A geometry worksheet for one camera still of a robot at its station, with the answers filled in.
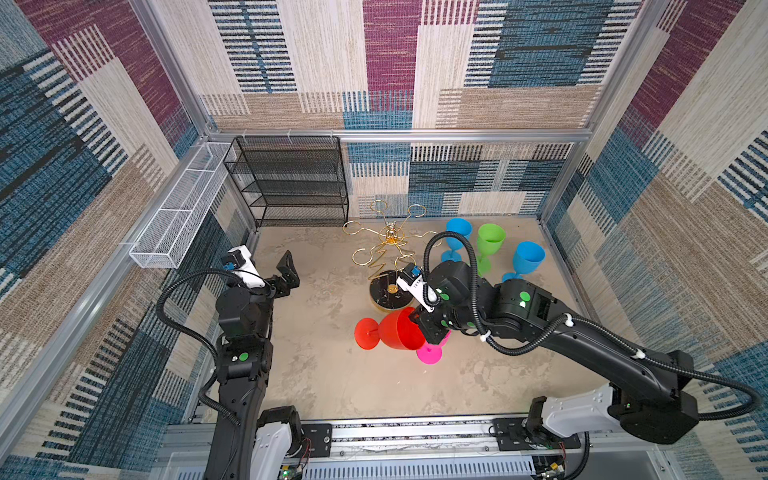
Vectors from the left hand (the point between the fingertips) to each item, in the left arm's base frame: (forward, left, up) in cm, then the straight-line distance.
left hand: (270, 252), depth 69 cm
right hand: (-15, -33, -6) cm, 36 cm away
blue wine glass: (+23, -50, -16) cm, 57 cm away
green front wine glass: (+21, -60, -20) cm, 67 cm away
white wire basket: (+11, +32, -7) cm, 35 cm away
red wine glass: (-19, -28, -1) cm, 34 cm away
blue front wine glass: (+12, -69, -19) cm, 73 cm away
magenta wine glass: (-12, -39, -33) cm, 52 cm away
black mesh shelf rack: (+46, +8, -16) cm, 50 cm away
